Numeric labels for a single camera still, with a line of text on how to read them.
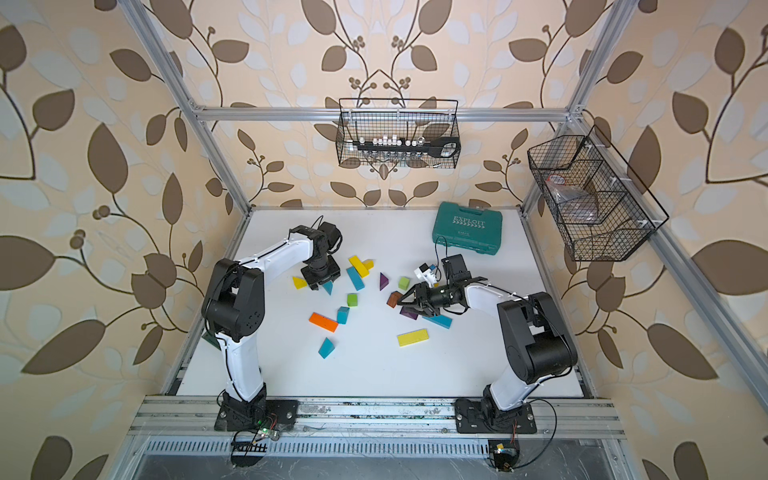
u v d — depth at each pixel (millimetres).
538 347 464
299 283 958
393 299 937
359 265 1027
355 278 1008
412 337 872
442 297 783
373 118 912
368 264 1038
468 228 1085
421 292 793
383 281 987
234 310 525
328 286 964
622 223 720
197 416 755
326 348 847
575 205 704
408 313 906
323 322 912
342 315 918
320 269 808
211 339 861
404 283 985
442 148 830
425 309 804
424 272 864
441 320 896
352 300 956
